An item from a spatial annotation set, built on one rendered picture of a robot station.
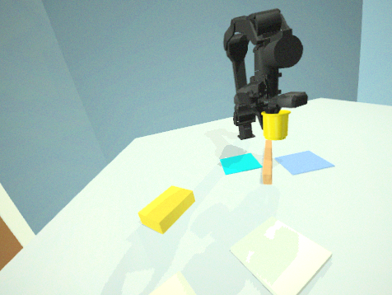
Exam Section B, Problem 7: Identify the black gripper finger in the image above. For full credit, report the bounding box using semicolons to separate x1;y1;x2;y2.
263;106;282;114
248;102;268;130

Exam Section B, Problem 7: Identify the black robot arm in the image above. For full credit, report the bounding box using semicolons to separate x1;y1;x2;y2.
223;8;303;140

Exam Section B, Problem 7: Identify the light brown wooden bar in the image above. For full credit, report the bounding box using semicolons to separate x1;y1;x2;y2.
262;140;272;185

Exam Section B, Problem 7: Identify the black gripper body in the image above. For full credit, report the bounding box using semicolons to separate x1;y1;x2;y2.
250;69;308;109

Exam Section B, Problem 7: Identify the yellow rectangular block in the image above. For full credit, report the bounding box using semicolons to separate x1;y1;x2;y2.
138;186;195;235

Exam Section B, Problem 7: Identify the yellow cup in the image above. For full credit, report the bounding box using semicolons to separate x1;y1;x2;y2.
261;110;291;140

